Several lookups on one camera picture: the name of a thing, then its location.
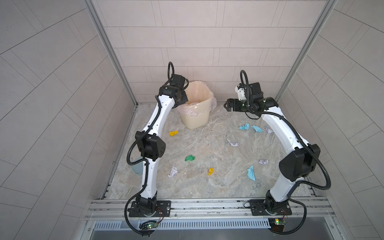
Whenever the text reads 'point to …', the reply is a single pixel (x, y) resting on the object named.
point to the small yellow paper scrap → (210, 171)
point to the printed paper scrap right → (263, 162)
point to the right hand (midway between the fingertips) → (229, 104)
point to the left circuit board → (148, 225)
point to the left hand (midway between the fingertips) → (185, 97)
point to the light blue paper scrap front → (250, 173)
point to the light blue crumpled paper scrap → (246, 126)
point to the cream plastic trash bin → (193, 122)
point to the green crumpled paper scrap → (190, 158)
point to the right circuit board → (276, 225)
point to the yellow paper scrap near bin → (172, 133)
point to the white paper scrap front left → (174, 171)
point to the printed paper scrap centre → (234, 144)
